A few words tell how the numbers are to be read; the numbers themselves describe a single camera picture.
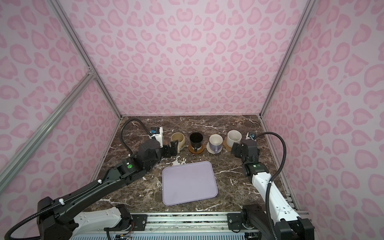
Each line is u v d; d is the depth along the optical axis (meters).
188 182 0.86
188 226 0.73
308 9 0.70
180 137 1.00
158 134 0.63
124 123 1.17
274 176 0.53
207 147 1.01
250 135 0.71
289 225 0.38
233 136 0.99
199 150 0.97
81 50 0.82
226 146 1.01
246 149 0.61
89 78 0.88
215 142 1.01
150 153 0.53
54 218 0.38
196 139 0.91
